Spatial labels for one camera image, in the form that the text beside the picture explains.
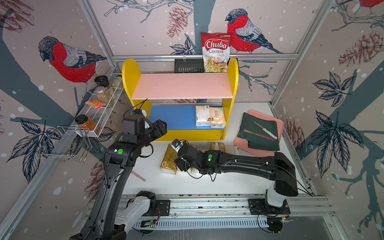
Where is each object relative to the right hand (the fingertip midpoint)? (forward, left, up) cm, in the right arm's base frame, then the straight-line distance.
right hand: (179, 156), depth 75 cm
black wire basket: (+54, -4, +20) cm, 57 cm away
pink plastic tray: (+17, -39, -16) cm, 46 cm away
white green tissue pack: (+25, -12, +4) cm, 28 cm away
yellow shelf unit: (+34, -6, +3) cm, 34 cm away
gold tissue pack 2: (+11, -21, -8) cm, 25 cm away
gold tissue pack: (-2, +7, -8) cm, 11 cm away
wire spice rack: (-2, +44, +16) cm, 47 cm away
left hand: (+8, +6, +17) cm, 20 cm away
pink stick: (-6, +25, -16) cm, 30 cm away
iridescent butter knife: (+24, -52, -16) cm, 60 cm away
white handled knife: (+25, -59, -15) cm, 66 cm away
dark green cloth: (+19, -47, -16) cm, 53 cm away
